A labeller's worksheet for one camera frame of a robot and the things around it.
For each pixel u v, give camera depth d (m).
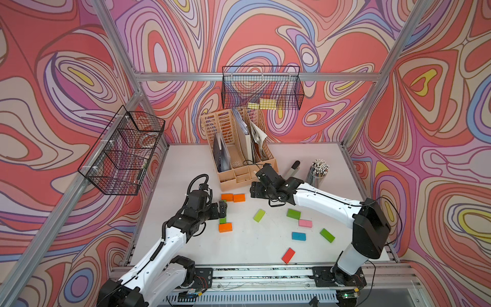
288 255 0.79
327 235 0.84
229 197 0.94
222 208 0.75
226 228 0.89
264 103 0.82
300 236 0.84
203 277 0.73
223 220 0.87
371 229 0.44
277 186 0.63
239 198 0.94
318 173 0.86
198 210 0.63
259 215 0.91
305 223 0.87
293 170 1.03
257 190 0.76
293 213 0.89
